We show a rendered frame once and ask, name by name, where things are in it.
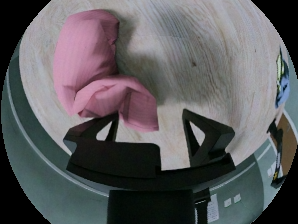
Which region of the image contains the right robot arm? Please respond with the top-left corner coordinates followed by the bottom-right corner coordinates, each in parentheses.
top-left (266, 119), bottom-right (287, 189)

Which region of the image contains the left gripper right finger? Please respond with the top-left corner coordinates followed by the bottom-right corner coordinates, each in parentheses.
top-left (182, 108), bottom-right (235, 167)

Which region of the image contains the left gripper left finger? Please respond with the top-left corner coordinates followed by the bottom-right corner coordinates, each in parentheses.
top-left (67, 112), bottom-right (120, 141)

